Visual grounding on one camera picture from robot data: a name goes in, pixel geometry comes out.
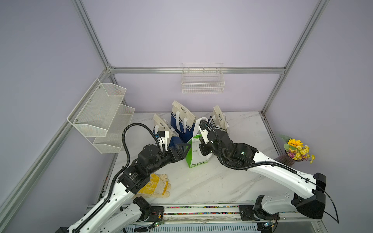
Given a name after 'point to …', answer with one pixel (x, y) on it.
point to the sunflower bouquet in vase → (295, 151)
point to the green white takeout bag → (194, 157)
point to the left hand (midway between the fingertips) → (185, 149)
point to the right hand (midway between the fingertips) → (202, 139)
